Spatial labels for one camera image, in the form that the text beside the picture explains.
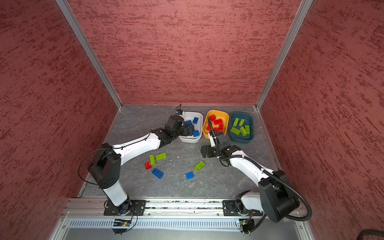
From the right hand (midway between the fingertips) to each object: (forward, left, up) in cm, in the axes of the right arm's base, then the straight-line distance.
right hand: (207, 152), depth 87 cm
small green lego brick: (+25, -27, -4) cm, 37 cm away
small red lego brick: (-5, +36, -5) cm, 37 cm away
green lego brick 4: (-6, +5, -7) cm, 11 cm away
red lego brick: (+20, -11, -3) cm, 23 cm away
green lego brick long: (+1, +29, -6) cm, 30 cm away
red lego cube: (+22, -3, -6) cm, 23 cm away
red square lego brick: (+31, -7, -5) cm, 32 cm away
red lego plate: (+26, -10, -3) cm, 28 cm away
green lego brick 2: (+18, -21, -5) cm, 29 cm away
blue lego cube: (+15, +7, -2) cm, 17 cm away
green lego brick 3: (+18, -27, -5) cm, 33 cm away
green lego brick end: (+20, -31, -6) cm, 38 cm away
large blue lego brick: (-10, +30, -6) cm, 32 cm away
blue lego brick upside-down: (+28, +7, -3) cm, 29 cm away
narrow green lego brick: (-2, +34, -5) cm, 34 cm away
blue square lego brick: (-11, +11, -9) cm, 18 cm away
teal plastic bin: (+12, -24, -5) cm, 27 cm away
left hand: (+12, +12, +8) cm, 19 cm away
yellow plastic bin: (+32, -12, -3) cm, 35 cm away
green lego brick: (+25, -23, -4) cm, 34 cm away
